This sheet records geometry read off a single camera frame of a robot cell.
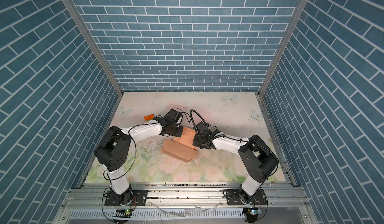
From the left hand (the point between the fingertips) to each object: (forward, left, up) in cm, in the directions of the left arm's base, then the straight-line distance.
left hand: (181, 132), depth 94 cm
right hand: (-6, -7, 0) cm, 10 cm away
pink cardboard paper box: (-10, 0, -3) cm, 10 cm away
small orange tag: (+14, +24, -3) cm, 28 cm away
